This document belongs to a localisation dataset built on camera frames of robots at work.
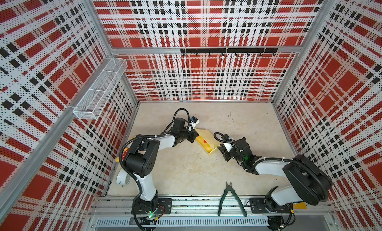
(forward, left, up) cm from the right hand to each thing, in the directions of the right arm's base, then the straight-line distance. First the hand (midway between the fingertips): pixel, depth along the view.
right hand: (221, 145), depth 90 cm
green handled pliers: (-23, -2, -4) cm, 23 cm away
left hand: (+9, +13, 0) cm, 16 cm away
